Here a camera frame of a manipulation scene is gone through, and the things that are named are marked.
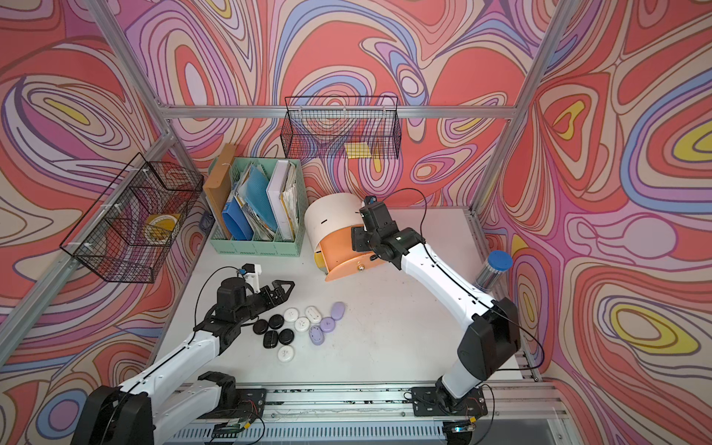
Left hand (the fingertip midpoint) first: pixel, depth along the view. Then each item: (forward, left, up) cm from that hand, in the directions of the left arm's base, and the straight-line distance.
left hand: (288, 288), depth 84 cm
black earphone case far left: (-8, +9, -10) cm, 16 cm away
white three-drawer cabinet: (+23, -12, +10) cm, 28 cm away
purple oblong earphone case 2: (-11, -9, -10) cm, 17 cm away
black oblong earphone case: (-12, +5, -10) cm, 16 cm away
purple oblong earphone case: (-2, -15, -11) cm, 19 cm away
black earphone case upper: (-6, +5, -10) cm, 13 cm away
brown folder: (+23, +21, +22) cm, 39 cm away
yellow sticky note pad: (+39, -21, +24) cm, 50 cm away
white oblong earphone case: (-4, -7, -9) cm, 12 cm away
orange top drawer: (+7, -16, +6) cm, 19 cm away
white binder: (+27, +7, 0) cm, 27 cm away
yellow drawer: (+5, -10, +8) cm, 14 cm away
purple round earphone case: (-8, -12, -10) cm, 17 cm away
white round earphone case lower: (-16, 0, -9) cm, 19 cm away
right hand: (+10, -24, +11) cm, 28 cm away
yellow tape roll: (+5, +30, +22) cm, 38 cm away
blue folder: (+22, +20, +7) cm, 30 cm away
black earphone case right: (-11, 0, -10) cm, 15 cm away
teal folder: (+29, +13, +14) cm, 35 cm away
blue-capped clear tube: (+4, -63, +8) cm, 64 cm away
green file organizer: (+21, +13, -4) cm, 26 cm away
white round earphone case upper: (-4, 0, -10) cm, 10 cm away
